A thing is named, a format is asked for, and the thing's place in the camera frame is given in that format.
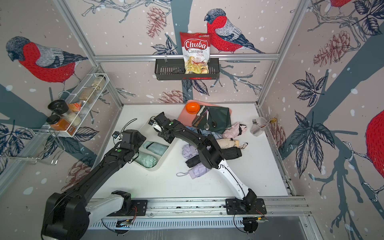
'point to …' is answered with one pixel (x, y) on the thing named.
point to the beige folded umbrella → (227, 143)
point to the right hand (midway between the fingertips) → (164, 128)
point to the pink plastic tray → (207, 104)
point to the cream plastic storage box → (151, 134)
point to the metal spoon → (206, 126)
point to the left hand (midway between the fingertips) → (140, 136)
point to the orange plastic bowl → (192, 108)
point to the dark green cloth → (213, 118)
